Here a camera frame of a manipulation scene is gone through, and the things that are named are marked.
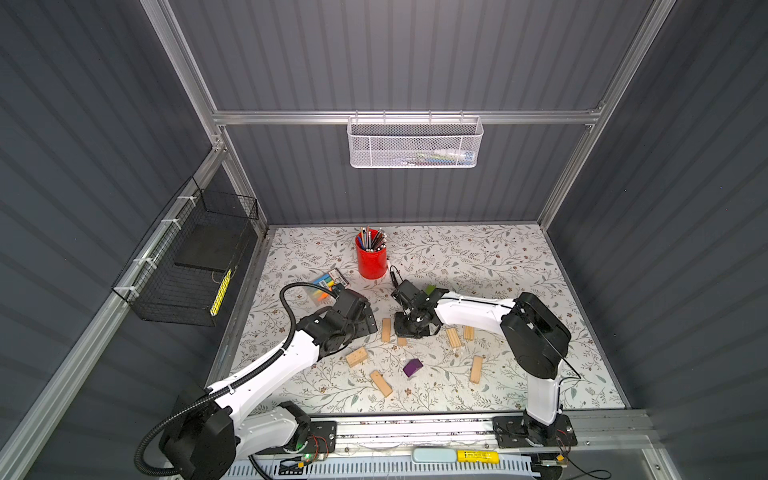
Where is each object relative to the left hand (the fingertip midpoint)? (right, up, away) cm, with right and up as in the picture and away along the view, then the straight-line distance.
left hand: (362, 322), depth 83 cm
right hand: (+11, -6, +8) cm, 15 cm away
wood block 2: (-1, -10, +1) cm, 11 cm away
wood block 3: (+33, -14, +2) cm, 36 cm away
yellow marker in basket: (-31, +7, -17) cm, 36 cm away
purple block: (+14, -13, +1) cm, 19 cm away
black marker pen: (+9, +10, +22) cm, 26 cm away
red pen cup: (+2, +16, +21) cm, 26 cm away
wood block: (+11, -7, +6) cm, 15 cm away
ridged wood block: (+27, -6, +6) cm, 28 cm away
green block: (+22, +7, +18) cm, 29 cm away
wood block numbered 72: (+7, -5, +8) cm, 12 cm away
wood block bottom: (+5, -17, 0) cm, 18 cm away
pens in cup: (+1, +22, +17) cm, 28 cm away
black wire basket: (-44, +14, -11) cm, 48 cm away
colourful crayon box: (-14, +10, +19) cm, 26 cm away
